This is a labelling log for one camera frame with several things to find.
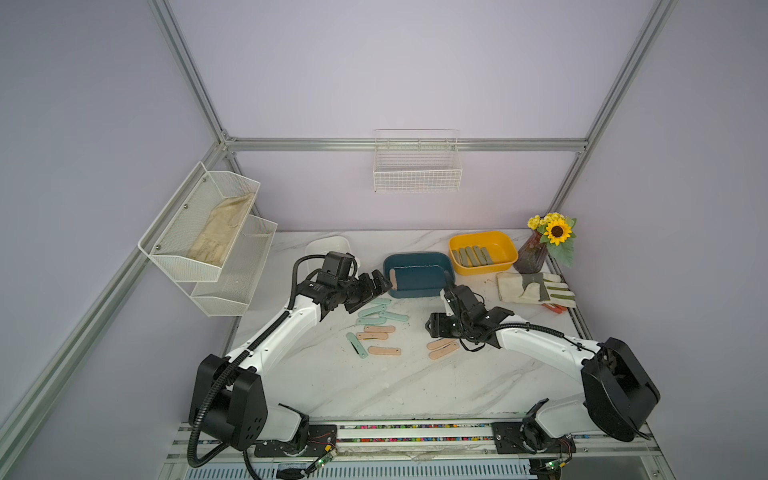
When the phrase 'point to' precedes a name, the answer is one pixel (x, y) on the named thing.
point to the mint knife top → (381, 300)
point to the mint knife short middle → (394, 316)
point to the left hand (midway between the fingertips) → (380, 294)
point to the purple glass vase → (531, 256)
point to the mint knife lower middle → (370, 320)
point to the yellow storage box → (501, 247)
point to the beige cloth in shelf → (219, 228)
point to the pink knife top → (393, 278)
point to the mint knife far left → (357, 345)
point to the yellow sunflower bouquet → (558, 233)
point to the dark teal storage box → (418, 274)
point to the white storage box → (324, 245)
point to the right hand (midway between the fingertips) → (428, 330)
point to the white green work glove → (541, 287)
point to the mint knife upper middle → (371, 311)
